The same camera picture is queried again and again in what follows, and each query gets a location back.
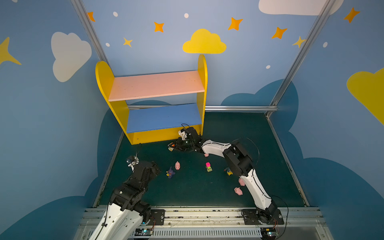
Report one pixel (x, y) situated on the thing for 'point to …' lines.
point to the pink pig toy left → (177, 165)
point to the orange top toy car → (171, 146)
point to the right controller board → (268, 233)
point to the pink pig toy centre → (206, 155)
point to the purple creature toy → (170, 173)
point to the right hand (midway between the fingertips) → (170, 145)
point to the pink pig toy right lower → (238, 191)
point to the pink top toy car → (208, 167)
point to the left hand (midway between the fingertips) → (154, 168)
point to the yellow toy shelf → (154, 106)
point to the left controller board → (147, 232)
